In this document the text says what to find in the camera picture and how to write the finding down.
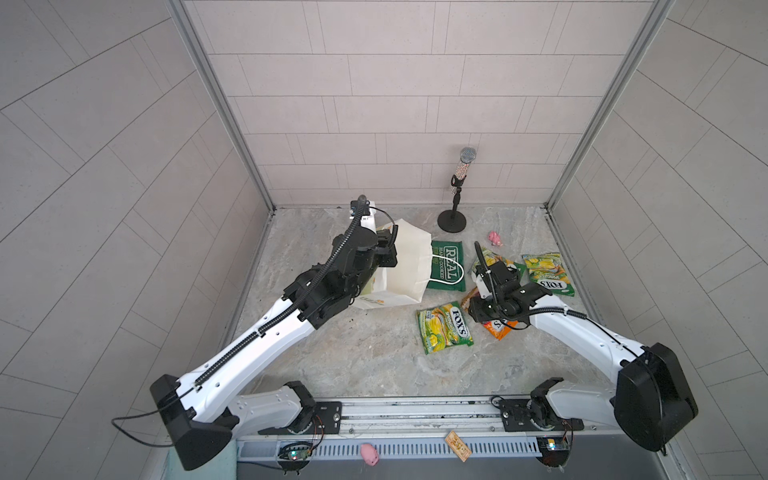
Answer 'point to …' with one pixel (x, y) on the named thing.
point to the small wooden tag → (458, 446)
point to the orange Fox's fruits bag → (497, 328)
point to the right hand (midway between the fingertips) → (471, 310)
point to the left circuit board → (294, 456)
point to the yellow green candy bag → (545, 270)
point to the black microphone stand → (453, 221)
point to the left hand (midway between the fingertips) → (400, 230)
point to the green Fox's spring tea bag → (490, 258)
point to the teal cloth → (222, 467)
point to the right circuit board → (554, 450)
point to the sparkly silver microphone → (467, 156)
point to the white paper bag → (409, 279)
